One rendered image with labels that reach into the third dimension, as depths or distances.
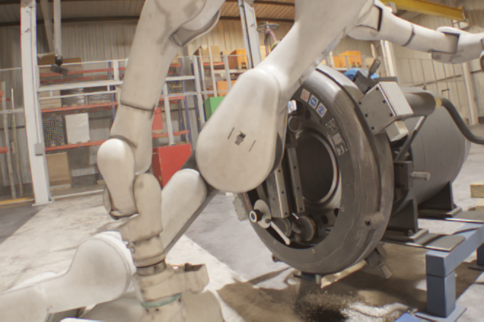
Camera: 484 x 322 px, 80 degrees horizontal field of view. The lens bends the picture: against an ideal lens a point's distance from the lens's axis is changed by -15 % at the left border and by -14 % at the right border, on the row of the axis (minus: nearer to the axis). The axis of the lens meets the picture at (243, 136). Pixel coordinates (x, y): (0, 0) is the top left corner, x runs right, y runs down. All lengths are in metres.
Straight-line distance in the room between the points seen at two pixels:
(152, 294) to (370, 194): 0.62
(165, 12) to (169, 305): 0.46
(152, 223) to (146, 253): 0.05
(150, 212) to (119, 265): 0.27
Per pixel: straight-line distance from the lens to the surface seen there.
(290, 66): 0.67
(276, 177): 1.17
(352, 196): 0.95
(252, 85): 0.62
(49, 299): 0.98
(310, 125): 1.21
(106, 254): 0.79
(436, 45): 1.08
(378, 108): 0.90
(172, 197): 0.73
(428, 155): 1.36
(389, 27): 1.01
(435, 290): 1.34
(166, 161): 6.37
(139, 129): 0.54
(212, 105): 8.42
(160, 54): 0.53
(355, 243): 1.01
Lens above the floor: 0.72
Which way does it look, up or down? 1 degrees up
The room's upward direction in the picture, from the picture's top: 8 degrees counter-clockwise
